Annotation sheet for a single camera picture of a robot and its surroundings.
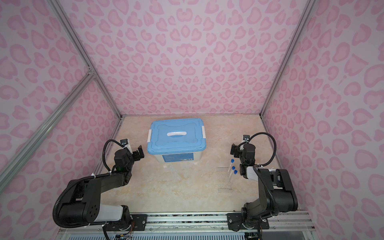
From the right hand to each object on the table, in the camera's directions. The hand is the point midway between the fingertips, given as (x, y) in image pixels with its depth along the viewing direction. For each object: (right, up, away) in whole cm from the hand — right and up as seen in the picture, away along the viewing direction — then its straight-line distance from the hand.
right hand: (242, 143), depth 93 cm
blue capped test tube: (-10, -8, -15) cm, 19 cm away
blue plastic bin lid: (-42, +5, -7) cm, 43 cm away
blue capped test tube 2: (-10, -11, -18) cm, 23 cm away
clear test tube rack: (-12, -22, -7) cm, 26 cm away
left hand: (-66, -1, -2) cm, 67 cm away
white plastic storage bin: (-36, -8, -4) cm, 37 cm away
